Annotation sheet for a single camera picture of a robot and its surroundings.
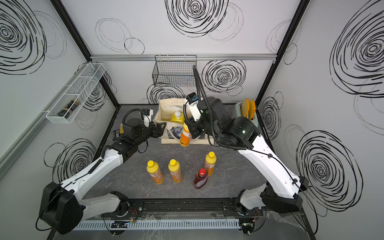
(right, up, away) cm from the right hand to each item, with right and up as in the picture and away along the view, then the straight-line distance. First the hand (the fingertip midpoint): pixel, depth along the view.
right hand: (189, 119), depth 58 cm
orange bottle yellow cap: (-2, -8, +6) cm, 10 cm away
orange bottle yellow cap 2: (+9, -21, +12) cm, 26 cm away
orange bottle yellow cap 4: (-17, -22, +9) cm, 29 cm away
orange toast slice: (+37, +6, +30) cm, 48 cm away
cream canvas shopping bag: (-17, +3, +28) cm, 33 cm away
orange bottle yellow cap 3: (-7, -23, +9) cm, 25 cm away
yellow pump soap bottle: (-8, +1, +26) cm, 27 cm away
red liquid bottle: (+5, -28, +11) cm, 30 cm away
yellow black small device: (-51, -10, +43) cm, 68 cm away
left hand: (-16, -2, +21) cm, 26 cm away
